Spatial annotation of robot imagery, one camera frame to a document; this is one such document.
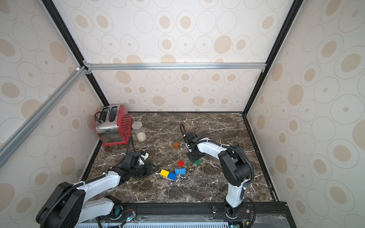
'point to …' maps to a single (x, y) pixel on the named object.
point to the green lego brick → (198, 162)
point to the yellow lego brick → (164, 173)
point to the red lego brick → (180, 163)
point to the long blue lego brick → (180, 171)
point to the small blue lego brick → (172, 176)
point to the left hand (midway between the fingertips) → (160, 169)
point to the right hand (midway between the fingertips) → (200, 156)
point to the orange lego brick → (176, 145)
